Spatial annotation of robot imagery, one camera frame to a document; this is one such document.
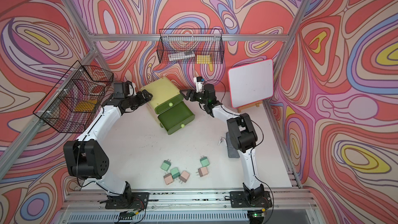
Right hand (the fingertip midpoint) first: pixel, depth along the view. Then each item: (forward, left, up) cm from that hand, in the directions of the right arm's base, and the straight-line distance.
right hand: (183, 94), depth 93 cm
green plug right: (-35, -11, -18) cm, 41 cm away
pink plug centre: (-43, 0, -17) cm, 46 cm away
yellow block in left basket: (-18, +43, +13) cm, 49 cm away
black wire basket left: (-17, +53, +12) cm, 57 cm away
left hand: (-5, +20, +4) cm, 21 cm away
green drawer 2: (-10, +5, -10) cm, 15 cm away
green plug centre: (-41, +5, -18) cm, 45 cm away
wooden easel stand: (+3, -50, -16) cm, 53 cm away
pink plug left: (-44, +8, -18) cm, 48 cm away
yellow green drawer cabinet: (+4, +13, +1) cm, 14 cm away
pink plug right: (-41, -10, -18) cm, 46 cm away
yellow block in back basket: (+14, -13, +15) cm, 24 cm away
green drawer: (-8, +8, 0) cm, 11 cm away
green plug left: (-36, +10, -18) cm, 42 cm away
